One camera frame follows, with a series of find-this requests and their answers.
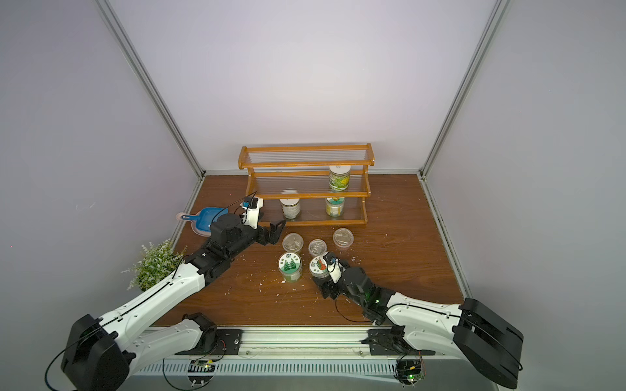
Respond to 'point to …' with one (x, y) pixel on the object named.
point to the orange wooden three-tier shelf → (310, 185)
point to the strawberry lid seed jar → (318, 267)
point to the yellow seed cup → (293, 242)
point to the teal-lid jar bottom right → (334, 207)
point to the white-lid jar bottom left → (291, 208)
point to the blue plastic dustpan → (205, 217)
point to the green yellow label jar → (339, 177)
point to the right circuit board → (409, 371)
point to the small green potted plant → (156, 261)
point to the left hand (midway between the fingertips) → (277, 216)
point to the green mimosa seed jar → (290, 265)
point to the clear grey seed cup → (343, 238)
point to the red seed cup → (316, 247)
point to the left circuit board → (201, 371)
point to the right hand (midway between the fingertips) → (323, 266)
